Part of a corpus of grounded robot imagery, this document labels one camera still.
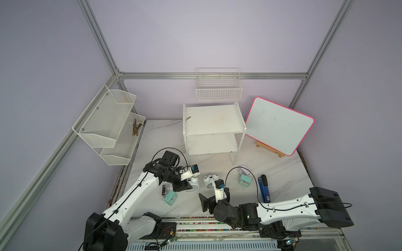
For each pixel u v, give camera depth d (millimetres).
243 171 886
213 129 719
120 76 927
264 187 839
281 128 905
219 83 954
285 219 484
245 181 857
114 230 375
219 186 606
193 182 734
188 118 765
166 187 819
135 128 979
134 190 475
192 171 674
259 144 1017
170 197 785
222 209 527
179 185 672
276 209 484
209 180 810
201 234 733
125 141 923
